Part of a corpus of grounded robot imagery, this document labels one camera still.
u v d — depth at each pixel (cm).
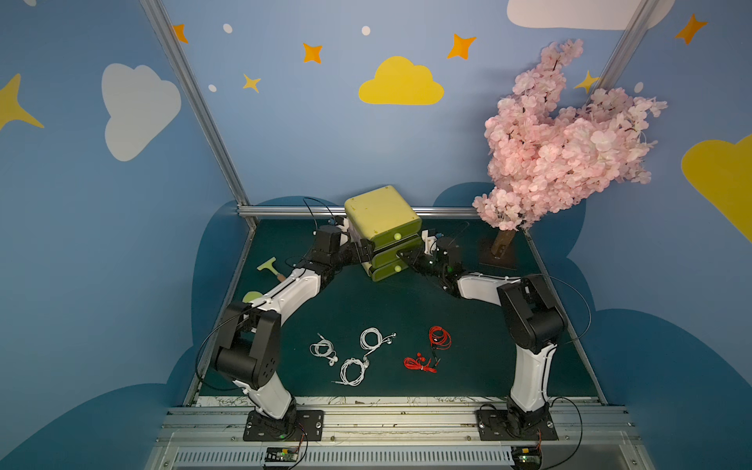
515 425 66
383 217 96
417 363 84
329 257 70
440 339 89
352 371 84
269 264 104
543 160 64
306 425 75
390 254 93
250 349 46
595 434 75
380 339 89
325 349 88
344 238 73
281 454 72
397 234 92
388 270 100
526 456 73
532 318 53
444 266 79
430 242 90
